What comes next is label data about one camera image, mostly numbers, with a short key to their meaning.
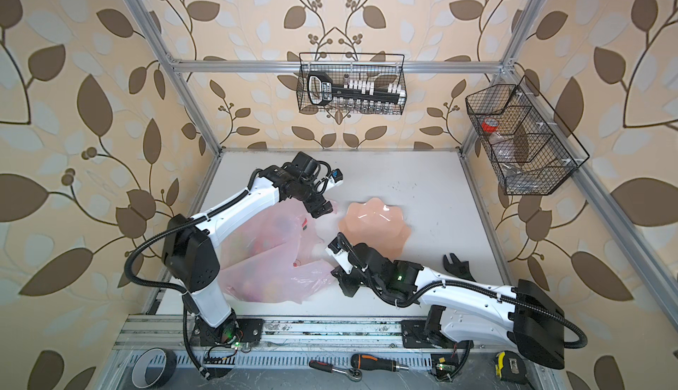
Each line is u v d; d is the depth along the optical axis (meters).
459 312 0.53
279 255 0.78
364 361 0.68
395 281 0.56
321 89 0.85
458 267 0.85
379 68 0.91
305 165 0.67
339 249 0.65
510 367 0.67
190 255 0.46
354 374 0.67
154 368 0.71
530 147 0.75
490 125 0.84
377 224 0.97
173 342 0.74
